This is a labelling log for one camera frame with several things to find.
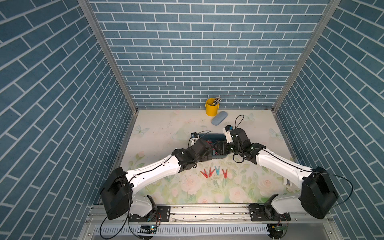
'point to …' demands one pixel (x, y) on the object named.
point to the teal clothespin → (217, 171)
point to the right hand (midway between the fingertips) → (220, 145)
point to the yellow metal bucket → (211, 110)
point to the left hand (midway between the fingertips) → (208, 154)
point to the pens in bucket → (216, 102)
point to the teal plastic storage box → (218, 143)
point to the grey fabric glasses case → (219, 118)
